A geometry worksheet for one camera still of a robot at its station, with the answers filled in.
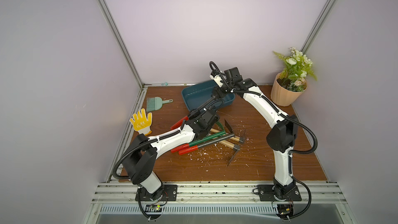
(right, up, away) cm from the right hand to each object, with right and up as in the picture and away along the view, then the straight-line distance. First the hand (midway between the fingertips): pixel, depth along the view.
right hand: (216, 86), depth 87 cm
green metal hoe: (-10, -32, 0) cm, 33 cm away
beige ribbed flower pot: (+44, -6, +11) cm, 45 cm away
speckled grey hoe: (-10, -34, -2) cm, 36 cm away
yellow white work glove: (-49, -24, +13) cm, 56 cm away
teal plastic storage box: (-14, -5, +31) cm, 34 cm away
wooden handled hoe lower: (+11, -35, -2) cm, 37 cm away
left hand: (-12, -15, -2) cm, 19 cm away
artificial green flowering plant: (+51, +6, +10) cm, 52 cm away
